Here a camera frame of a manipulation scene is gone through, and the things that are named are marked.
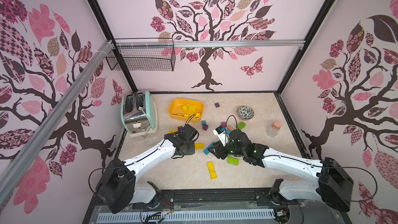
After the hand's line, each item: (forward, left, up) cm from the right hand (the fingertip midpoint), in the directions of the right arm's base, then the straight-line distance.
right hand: (211, 145), depth 77 cm
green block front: (-3, -12, -13) cm, 18 cm away
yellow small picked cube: (+29, +16, -12) cm, 35 cm away
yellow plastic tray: (+35, +18, -12) cm, 41 cm away
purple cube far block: (+40, -7, -14) cm, 43 cm away
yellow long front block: (-8, 0, -13) cm, 15 cm away
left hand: (0, +12, -8) cm, 14 cm away
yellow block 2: (+36, +11, -14) cm, 40 cm away
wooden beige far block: (+19, -14, -14) cm, 28 cm away
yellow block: (0, +17, +16) cm, 23 cm away
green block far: (+20, -22, -14) cm, 33 cm away
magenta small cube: (+21, -10, -13) cm, 27 cm away
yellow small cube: (+28, +7, -11) cm, 30 cm away
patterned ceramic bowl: (+31, -26, -13) cm, 42 cm away
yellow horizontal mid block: (+7, +6, -15) cm, 17 cm away
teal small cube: (+23, +4, -13) cm, 26 cm away
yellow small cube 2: (+29, +20, -11) cm, 37 cm away
